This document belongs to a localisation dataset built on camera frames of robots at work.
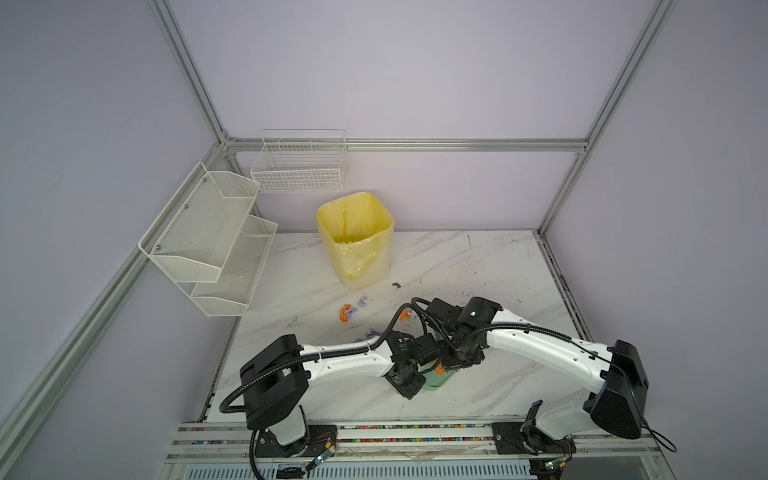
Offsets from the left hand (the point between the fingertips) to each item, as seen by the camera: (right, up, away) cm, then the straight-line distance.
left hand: (404, 387), depth 78 cm
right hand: (+10, +7, -4) cm, 13 cm away
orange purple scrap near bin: (-18, +17, +17) cm, 30 cm away
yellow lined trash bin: (-16, +44, +29) cm, 55 cm away
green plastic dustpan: (+9, 0, +5) cm, 10 cm away
